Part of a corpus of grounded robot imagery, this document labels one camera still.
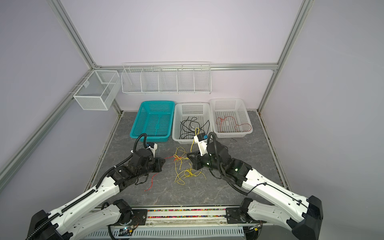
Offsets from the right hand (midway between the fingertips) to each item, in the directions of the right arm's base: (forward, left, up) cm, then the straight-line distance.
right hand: (187, 156), depth 68 cm
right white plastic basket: (+46, -29, -25) cm, 60 cm away
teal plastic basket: (+45, +29, -24) cm, 58 cm away
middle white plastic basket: (+45, +2, -25) cm, 51 cm away
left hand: (+2, +13, -11) cm, 17 cm away
